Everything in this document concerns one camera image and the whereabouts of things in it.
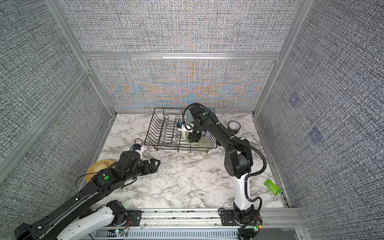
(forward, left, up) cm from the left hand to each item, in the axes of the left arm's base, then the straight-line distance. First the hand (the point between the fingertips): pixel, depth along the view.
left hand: (156, 162), depth 75 cm
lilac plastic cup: (+14, -26, +5) cm, 29 cm away
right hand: (+22, -19, -2) cm, 30 cm away
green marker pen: (-9, -61, -16) cm, 64 cm away
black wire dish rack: (+27, 0, -11) cm, 29 cm away
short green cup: (+15, -16, -5) cm, 22 cm away
